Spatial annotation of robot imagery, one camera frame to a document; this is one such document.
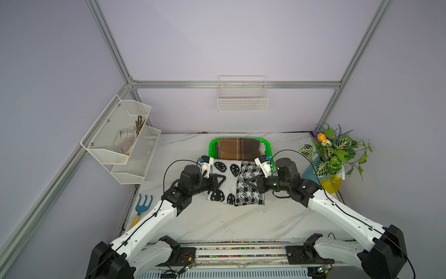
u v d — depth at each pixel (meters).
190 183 0.59
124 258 0.39
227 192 0.74
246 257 0.75
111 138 0.76
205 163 0.69
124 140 0.77
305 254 0.65
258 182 0.69
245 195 0.71
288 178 0.57
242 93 0.95
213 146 1.04
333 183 0.96
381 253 0.38
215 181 0.70
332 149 0.68
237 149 0.99
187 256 0.73
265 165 0.69
